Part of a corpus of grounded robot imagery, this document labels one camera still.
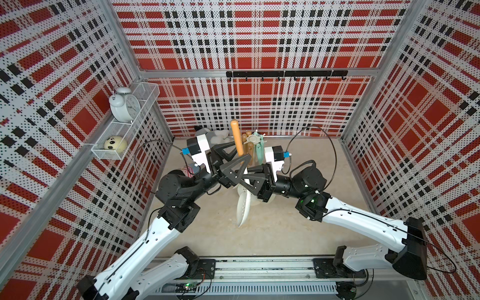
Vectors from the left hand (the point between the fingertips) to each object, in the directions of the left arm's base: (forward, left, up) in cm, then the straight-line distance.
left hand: (250, 150), depth 48 cm
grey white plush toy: (+45, +20, -40) cm, 63 cm away
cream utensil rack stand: (+3, -3, -39) cm, 39 cm away
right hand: (-5, +3, -6) cm, 8 cm away
